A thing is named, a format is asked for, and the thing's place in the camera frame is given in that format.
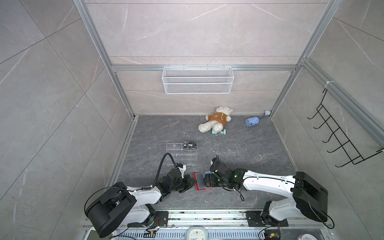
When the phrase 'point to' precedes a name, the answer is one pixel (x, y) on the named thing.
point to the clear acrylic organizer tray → (188, 157)
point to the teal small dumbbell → (223, 131)
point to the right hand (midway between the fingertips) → (208, 179)
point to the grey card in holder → (199, 177)
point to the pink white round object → (308, 236)
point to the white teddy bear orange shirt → (217, 120)
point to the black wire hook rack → (338, 134)
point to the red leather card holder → (196, 184)
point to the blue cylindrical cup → (252, 121)
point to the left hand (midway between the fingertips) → (198, 179)
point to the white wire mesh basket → (195, 80)
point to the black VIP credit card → (190, 145)
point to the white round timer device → (196, 233)
